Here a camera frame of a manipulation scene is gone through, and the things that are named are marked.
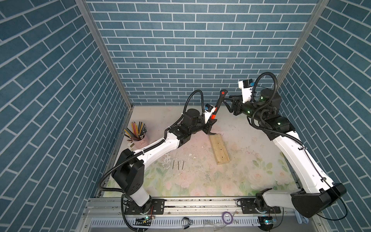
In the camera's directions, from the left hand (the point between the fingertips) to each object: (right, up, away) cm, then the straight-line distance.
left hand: (219, 120), depth 76 cm
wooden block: (+3, -19, +15) cm, 24 cm away
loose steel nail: (-23, -28, +12) cm, 39 cm away
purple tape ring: (+5, -49, -6) cm, 49 cm away
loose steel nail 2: (-20, -28, +12) cm, 37 cm away
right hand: (+3, +10, -11) cm, 15 cm away
